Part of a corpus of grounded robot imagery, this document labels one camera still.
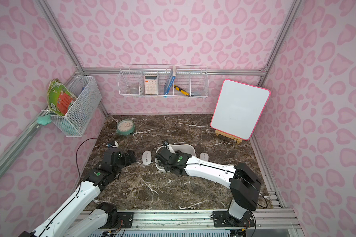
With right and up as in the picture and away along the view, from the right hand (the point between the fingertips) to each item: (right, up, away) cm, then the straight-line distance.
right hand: (168, 159), depth 82 cm
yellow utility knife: (+7, +42, +16) cm, 45 cm away
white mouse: (-15, -1, +11) cm, 18 cm away
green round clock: (-35, +18, +28) cm, 48 cm away
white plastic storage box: (+12, +4, +13) cm, 18 cm away
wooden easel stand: (+42, +10, +18) cm, 46 cm away
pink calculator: (-13, +45, +13) cm, 49 cm away
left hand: (-22, +4, 0) cm, 23 cm away
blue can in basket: (-51, +41, +6) cm, 66 cm away
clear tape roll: (-24, +41, +14) cm, 50 cm away
